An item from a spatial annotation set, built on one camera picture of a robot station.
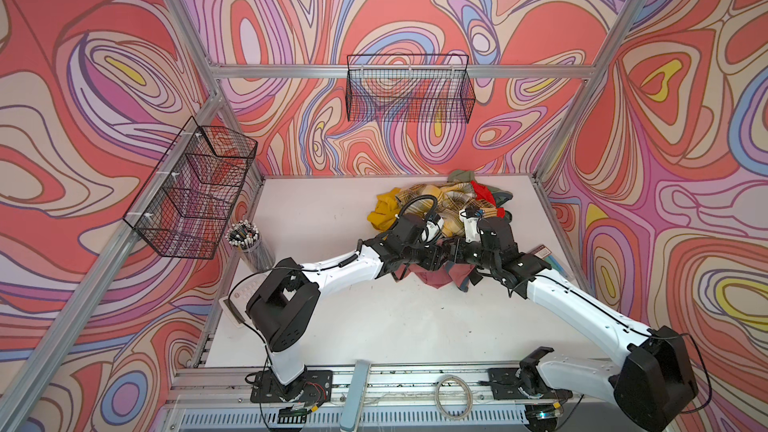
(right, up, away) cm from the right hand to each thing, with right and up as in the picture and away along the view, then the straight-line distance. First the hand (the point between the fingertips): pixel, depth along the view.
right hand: (444, 249), depth 82 cm
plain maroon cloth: (0, -10, +9) cm, 13 cm away
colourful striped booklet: (+36, -4, +14) cm, 39 cm away
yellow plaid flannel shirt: (+5, +14, +13) cm, 20 cm away
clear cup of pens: (-56, +4, +1) cm, 56 cm away
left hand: (+1, -1, +1) cm, 2 cm away
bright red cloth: (+19, +17, +24) cm, 35 cm away
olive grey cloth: (+13, +24, +35) cm, 45 cm away
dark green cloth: (+26, +16, +26) cm, 40 cm away
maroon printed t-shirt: (-12, -10, +14) cm, 21 cm away
